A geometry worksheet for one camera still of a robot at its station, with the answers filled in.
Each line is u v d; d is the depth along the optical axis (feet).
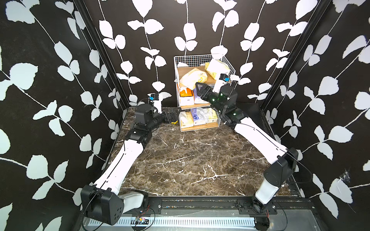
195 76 2.38
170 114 2.09
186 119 3.40
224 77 2.01
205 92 2.05
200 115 3.40
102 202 1.24
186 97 2.75
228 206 2.48
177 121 3.55
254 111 4.02
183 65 3.13
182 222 2.30
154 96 2.05
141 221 2.32
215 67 2.52
